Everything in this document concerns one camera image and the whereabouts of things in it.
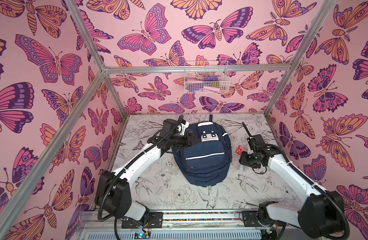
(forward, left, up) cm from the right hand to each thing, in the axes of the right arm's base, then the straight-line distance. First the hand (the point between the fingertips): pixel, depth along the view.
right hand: (243, 160), depth 84 cm
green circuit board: (-34, +53, -12) cm, 64 cm away
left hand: (+3, +25, +14) cm, 29 cm away
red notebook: (+13, -3, -9) cm, 16 cm away
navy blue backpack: (-3, +20, 0) cm, 21 cm away
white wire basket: (+45, +19, +25) cm, 55 cm away
